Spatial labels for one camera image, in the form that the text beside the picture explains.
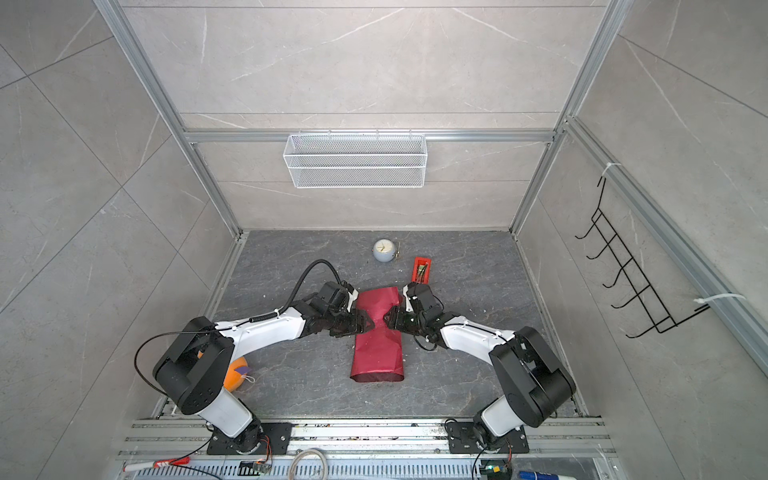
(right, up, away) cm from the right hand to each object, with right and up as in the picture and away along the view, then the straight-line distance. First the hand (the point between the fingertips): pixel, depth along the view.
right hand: (389, 317), depth 90 cm
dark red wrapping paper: (-3, -8, -10) cm, 14 cm away
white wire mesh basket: (-12, +52, +10) cm, 54 cm away
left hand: (-6, -1, -2) cm, 7 cm away
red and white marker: (-62, -32, -19) cm, 73 cm away
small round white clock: (-2, +21, +20) cm, 29 cm away
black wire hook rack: (+56, +21, -18) cm, 62 cm away
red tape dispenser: (+11, +14, +10) cm, 20 cm away
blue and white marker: (+35, -32, -22) cm, 52 cm away
